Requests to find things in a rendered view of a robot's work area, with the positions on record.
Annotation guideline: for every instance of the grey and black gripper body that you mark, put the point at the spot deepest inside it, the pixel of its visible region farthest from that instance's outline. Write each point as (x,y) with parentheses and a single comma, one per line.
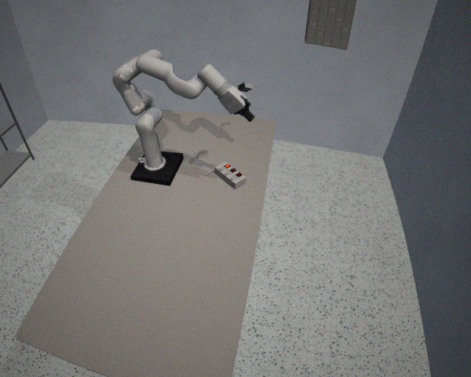
(232,100)

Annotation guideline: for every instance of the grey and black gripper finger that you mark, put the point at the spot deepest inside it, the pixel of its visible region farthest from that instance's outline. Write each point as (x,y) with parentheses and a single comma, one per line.
(248,114)
(242,114)

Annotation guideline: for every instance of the grey power strip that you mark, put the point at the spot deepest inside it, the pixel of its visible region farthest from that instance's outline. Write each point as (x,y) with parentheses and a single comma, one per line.
(229,174)

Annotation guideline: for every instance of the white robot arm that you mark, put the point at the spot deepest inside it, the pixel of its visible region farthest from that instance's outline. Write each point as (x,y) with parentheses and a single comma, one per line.
(151,63)

